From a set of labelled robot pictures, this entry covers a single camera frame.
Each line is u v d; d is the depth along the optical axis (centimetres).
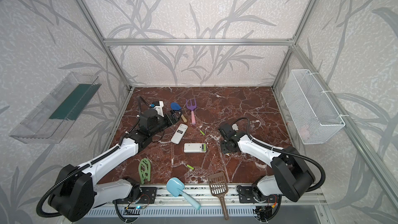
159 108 75
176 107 109
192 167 82
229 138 68
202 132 96
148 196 72
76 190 40
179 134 94
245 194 74
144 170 81
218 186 77
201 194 75
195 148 89
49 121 64
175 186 76
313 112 62
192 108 108
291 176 42
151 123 62
